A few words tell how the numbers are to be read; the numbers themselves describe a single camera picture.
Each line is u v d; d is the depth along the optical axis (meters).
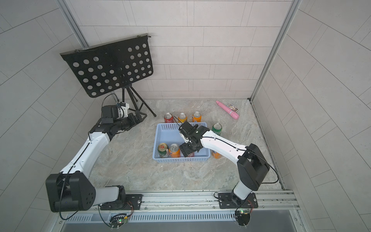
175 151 0.79
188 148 0.71
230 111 1.05
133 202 0.70
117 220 0.69
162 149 0.79
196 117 0.94
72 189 0.39
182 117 0.94
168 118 0.94
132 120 0.70
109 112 0.61
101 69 0.69
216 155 0.84
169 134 0.97
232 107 1.11
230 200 0.63
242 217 0.68
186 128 0.64
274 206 0.71
